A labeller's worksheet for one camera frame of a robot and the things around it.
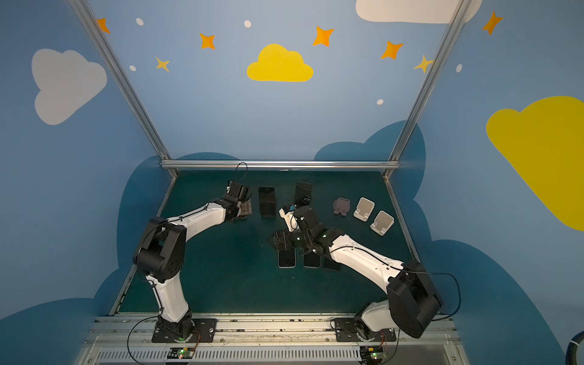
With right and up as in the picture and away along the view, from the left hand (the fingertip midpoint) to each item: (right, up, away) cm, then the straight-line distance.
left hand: (242, 203), depth 99 cm
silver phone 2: (+20, -22, -8) cm, 31 cm away
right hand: (+18, -11, -17) cm, 27 cm away
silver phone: (+30, -23, -8) cm, 38 cm away
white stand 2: (+55, -3, +2) cm, 55 cm away
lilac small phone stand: (+45, -2, +7) cm, 46 cm away
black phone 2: (+27, +6, 0) cm, 28 cm away
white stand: (+62, -9, -1) cm, 62 cm away
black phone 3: (+32, -14, -39) cm, 53 cm away
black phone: (+11, 0, -1) cm, 11 cm away
